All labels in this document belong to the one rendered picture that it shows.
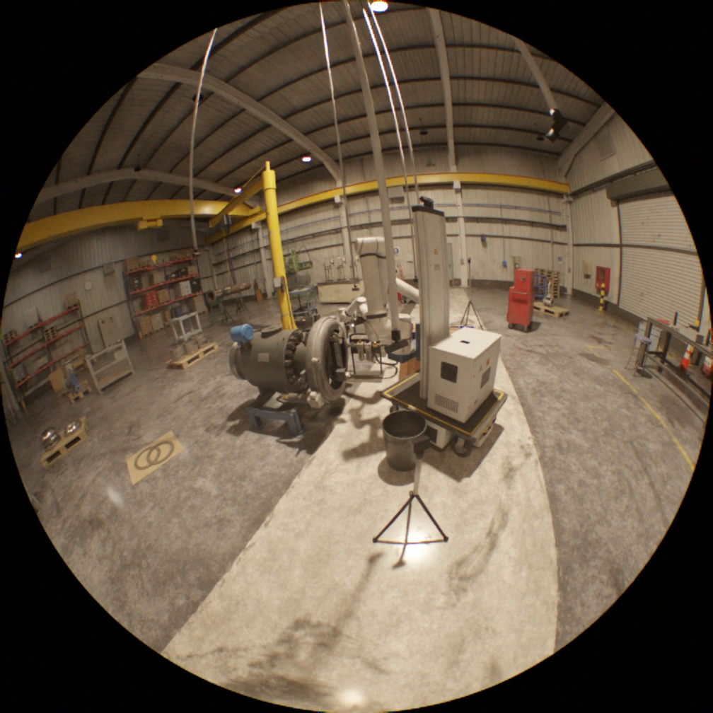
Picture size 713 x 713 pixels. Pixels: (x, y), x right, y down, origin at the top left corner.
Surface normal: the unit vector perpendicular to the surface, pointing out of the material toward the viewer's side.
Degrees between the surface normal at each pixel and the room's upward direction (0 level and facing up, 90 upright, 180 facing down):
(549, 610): 0
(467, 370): 90
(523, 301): 90
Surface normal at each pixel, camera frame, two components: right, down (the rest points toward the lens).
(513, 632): -0.11, -0.92
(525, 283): -0.77, 0.33
